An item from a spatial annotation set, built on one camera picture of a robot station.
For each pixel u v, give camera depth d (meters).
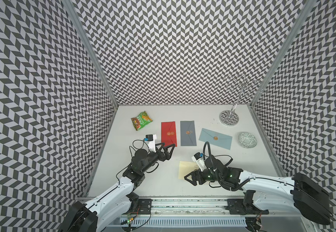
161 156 0.69
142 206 0.72
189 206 0.75
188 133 1.02
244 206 0.64
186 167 0.87
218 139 0.99
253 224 0.68
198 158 0.71
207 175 0.67
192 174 0.68
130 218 0.67
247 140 0.96
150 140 0.68
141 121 1.05
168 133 1.02
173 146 0.72
